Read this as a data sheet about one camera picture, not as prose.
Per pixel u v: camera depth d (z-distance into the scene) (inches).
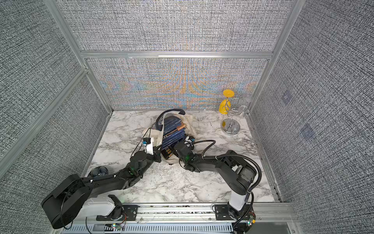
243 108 39.6
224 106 38.0
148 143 28.2
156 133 32.9
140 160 24.7
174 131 36.6
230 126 42.7
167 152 36.0
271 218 28.8
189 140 32.4
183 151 27.4
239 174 18.7
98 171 33.3
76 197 16.8
